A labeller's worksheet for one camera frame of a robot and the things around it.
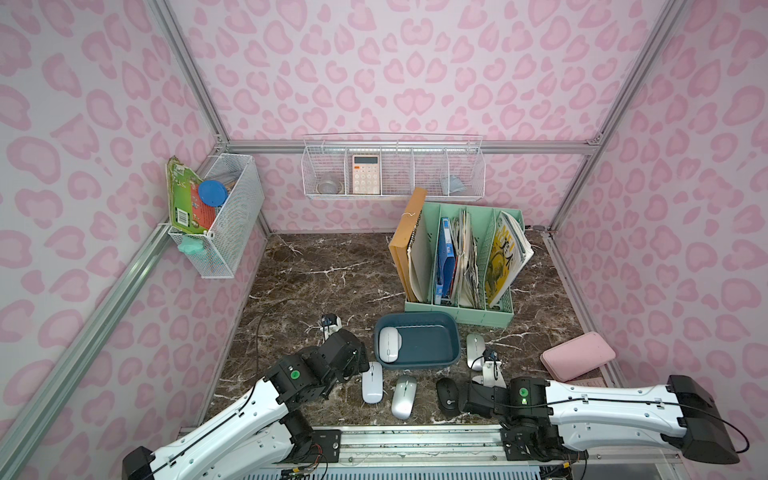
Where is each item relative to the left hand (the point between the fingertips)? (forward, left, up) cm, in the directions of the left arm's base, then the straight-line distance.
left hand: (355, 349), depth 77 cm
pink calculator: (+50, -1, +18) cm, 53 cm away
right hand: (-10, -31, -9) cm, 33 cm away
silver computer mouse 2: (-9, -13, -11) cm, 19 cm away
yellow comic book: (+25, -43, +9) cm, 51 cm away
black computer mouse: (-8, -24, -11) cm, 27 cm away
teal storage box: (+7, -21, -12) cm, 25 cm away
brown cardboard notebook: (+21, -14, +14) cm, 29 cm away
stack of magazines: (+16, -30, +5) cm, 34 cm away
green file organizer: (+37, -38, +10) cm, 54 cm away
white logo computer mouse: (+6, -9, -9) cm, 14 cm away
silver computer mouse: (+5, -34, -11) cm, 36 cm away
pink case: (+2, -63, -11) cm, 64 cm away
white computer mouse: (-5, -4, -11) cm, 13 cm away
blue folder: (+23, -25, +9) cm, 35 cm away
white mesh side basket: (+17, +33, +19) cm, 41 cm away
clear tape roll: (+48, +11, +14) cm, 51 cm away
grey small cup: (+52, -30, +12) cm, 61 cm away
